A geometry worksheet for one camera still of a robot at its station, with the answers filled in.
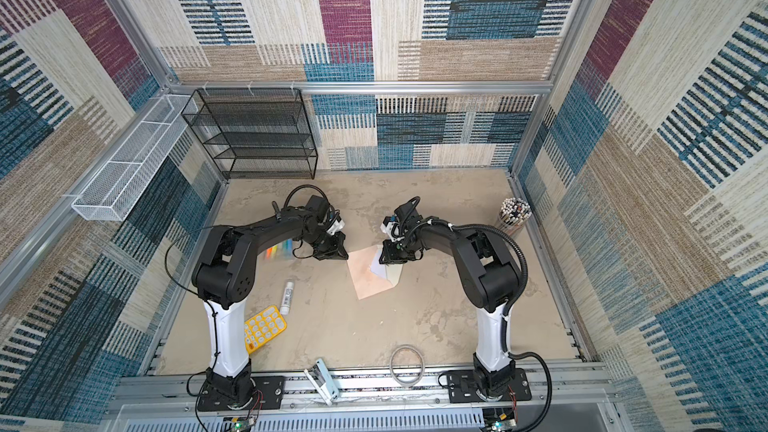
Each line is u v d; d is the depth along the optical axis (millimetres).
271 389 749
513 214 850
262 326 829
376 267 943
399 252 852
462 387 729
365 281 920
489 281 522
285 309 850
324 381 729
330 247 874
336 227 929
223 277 549
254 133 1095
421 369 764
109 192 709
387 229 919
